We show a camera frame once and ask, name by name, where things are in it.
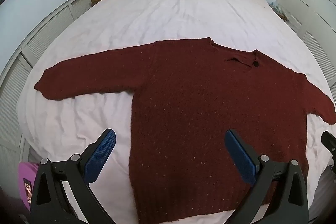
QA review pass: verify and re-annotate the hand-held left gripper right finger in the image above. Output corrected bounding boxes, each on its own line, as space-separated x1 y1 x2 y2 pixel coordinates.
225 129 309 224

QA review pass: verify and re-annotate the purple cloth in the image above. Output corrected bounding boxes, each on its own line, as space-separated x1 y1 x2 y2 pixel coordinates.
18 162 40 212

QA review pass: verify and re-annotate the white slatted cabinet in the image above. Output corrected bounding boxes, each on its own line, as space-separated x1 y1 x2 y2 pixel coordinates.
0 0 104 189

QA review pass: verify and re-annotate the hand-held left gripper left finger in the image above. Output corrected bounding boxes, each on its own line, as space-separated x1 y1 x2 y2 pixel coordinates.
30 128 116 224

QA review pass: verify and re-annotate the dark red knit sweater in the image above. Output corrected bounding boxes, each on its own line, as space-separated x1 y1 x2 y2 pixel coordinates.
34 37 336 224

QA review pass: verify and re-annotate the white bed sheet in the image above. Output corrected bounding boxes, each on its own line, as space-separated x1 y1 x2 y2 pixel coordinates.
16 0 333 224

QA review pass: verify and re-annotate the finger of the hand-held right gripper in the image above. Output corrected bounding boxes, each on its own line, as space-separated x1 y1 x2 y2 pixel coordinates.
321 131 336 154

